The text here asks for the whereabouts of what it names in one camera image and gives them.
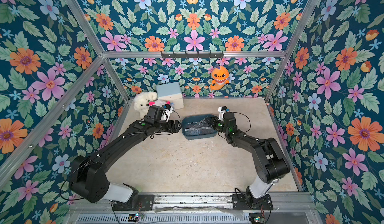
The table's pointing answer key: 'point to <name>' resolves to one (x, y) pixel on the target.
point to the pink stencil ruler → (203, 127)
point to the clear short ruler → (199, 124)
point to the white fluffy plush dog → (142, 101)
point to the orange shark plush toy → (220, 75)
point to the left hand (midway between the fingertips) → (178, 123)
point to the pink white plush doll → (160, 103)
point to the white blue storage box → (171, 92)
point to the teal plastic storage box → (189, 121)
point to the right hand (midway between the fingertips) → (205, 118)
